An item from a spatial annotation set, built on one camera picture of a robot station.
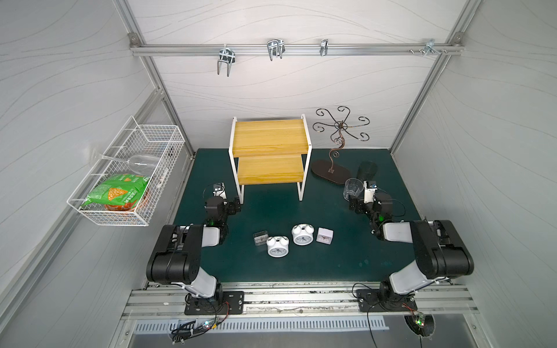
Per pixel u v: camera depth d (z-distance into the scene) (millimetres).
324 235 854
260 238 842
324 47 789
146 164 656
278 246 787
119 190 547
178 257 458
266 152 757
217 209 705
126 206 524
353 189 1017
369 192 841
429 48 765
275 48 765
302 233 819
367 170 973
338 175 1104
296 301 750
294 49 786
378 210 733
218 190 801
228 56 784
